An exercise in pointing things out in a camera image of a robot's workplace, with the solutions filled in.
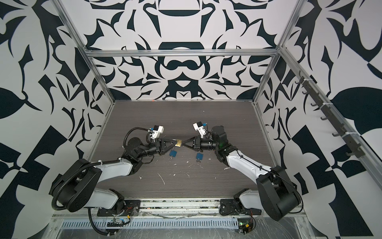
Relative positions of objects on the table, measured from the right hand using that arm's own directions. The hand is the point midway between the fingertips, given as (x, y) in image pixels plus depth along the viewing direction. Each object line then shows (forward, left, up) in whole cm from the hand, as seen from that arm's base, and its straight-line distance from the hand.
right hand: (183, 145), depth 73 cm
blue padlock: (+6, +8, -22) cm, 24 cm away
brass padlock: (+2, +2, -1) cm, 3 cm away
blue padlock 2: (+4, -8, -21) cm, 23 cm away
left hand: (+1, +3, +2) cm, 3 cm away
